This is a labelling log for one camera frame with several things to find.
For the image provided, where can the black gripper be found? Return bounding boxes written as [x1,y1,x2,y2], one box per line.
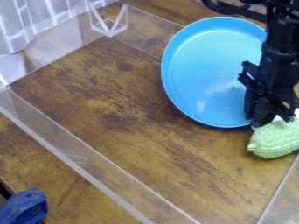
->
[238,14,299,128]

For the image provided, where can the blue round tray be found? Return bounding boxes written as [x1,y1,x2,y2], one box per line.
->
[161,17,267,128]

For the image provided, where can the white grid cloth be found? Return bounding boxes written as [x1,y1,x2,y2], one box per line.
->
[0,0,117,58]

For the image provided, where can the white toy fish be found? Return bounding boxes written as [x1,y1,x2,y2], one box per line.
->
[251,108,299,131]

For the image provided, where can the blue clamp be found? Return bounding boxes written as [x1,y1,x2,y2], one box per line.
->
[0,188,49,224]

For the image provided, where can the green bitter melon toy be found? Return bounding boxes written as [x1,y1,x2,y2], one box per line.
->
[247,129,299,158]

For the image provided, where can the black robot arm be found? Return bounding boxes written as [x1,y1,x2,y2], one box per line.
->
[202,0,299,127]

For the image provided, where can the clear acrylic enclosure wall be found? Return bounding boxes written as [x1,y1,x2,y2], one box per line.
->
[0,0,294,224]

